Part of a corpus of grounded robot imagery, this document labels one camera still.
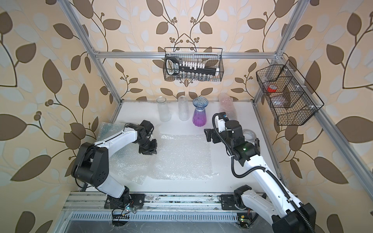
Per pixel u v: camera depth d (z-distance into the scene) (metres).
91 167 0.45
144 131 0.70
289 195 0.40
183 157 0.91
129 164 0.85
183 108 0.99
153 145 0.79
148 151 0.79
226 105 1.08
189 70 0.83
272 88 0.81
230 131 0.53
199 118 1.08
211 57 0.91
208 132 0.67
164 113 1.03
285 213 0.38
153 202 0.75
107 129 0.95
